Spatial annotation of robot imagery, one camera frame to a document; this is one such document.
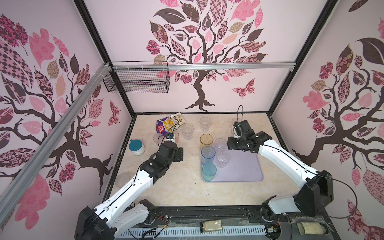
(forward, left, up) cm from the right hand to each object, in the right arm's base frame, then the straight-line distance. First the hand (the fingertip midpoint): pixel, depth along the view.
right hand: (231, 141), depth 83 cm
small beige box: (-39, +14, -13) cm, 43 cm away
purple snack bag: (+26, +40, -15) cm, 50 cm away
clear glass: (+6, +4, -13) cm, 15 cm away
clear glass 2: (+20, +26, -15) cm, 36 cm away
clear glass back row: (+29, +13, -16) cm, 35 cm away
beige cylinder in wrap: (-40, -32, -12) cm, 53 cm away
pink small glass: (+11, +33, -11) cm, 37 cm away
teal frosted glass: (-11, +13, -15) cm, 22 cm away
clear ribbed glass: (-4, +4, -14) cm, 15 cm away
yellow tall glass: (+3, +14, -3) cm, 15 cm away
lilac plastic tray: (-7, -10, -17) cm, 21 cm away
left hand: (-5, +31, 0) cm, 32 cm away
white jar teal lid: (+3, +58, -10) cm, 59 cm away
